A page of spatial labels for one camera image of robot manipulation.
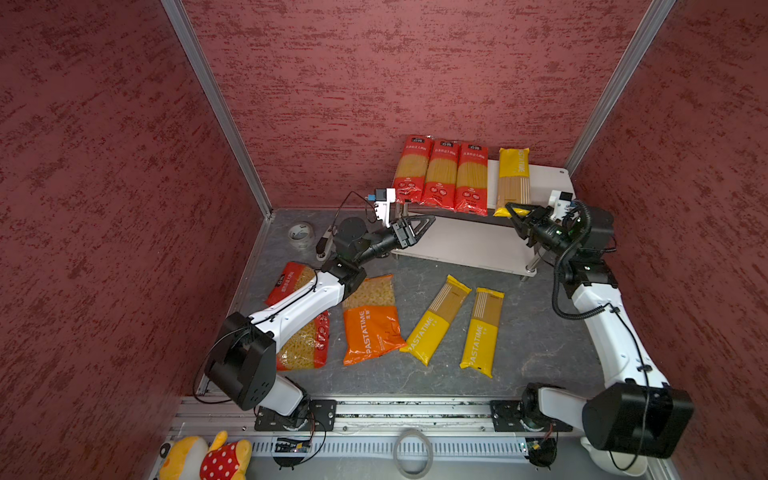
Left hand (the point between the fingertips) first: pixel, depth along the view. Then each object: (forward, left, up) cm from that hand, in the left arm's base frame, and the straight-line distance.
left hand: (432, 224), depth 68 cm
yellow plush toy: (-43, +52, -29) cm, 74 cm away
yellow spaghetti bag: (-12, -2, -35) cm, 37 cm away
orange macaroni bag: (-11, +15, -32) cm, 37 cm away
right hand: (+4, -17, +1) cm, 17 cm away
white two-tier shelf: (+18, -25, -28) cm, 41 cm away
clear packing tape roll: (+26, +45, -36) cm, 63 cm away
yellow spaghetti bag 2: (-11, -19, -34) cm, 41 cm away
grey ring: (-37, +3, -38) cm, 53 cm away
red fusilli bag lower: (-17, +33, -34) cm, 51 cm away
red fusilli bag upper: (+4, +42, -31) cm, 52 cm away
